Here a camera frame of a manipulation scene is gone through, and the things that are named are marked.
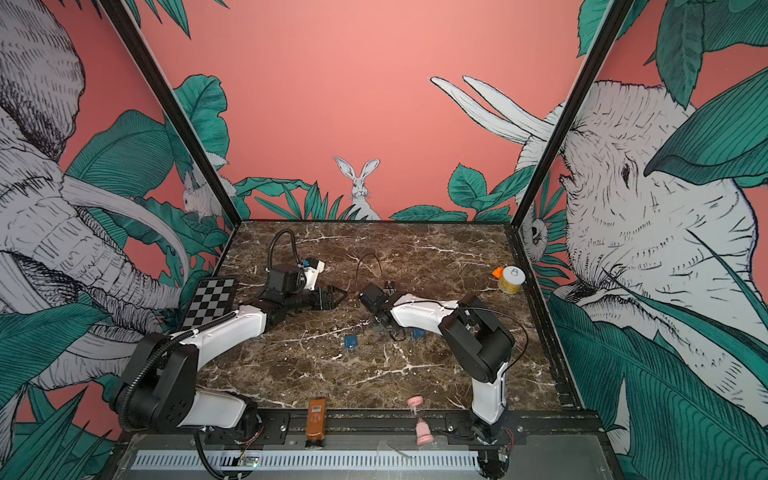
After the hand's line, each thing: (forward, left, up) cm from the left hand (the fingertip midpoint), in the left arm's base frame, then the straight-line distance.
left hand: (340, 290), depth 86 cm
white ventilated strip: (-41, -13, -12) cm, 44 cm away
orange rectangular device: (-33, +5, -8) cm, 34 cm away
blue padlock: (-11, -2, -11) cm, 16 cm away
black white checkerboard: (+4, +42, -10) cm, 43 cm away
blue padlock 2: (-9, -23, -12) cm, 28 cm away
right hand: (-4, -13, -11) cm, 18 cm away
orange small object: (+11, -53, -11) cm, 56 cm away
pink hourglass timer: (-36, -22, -9) cm, 43 cm away
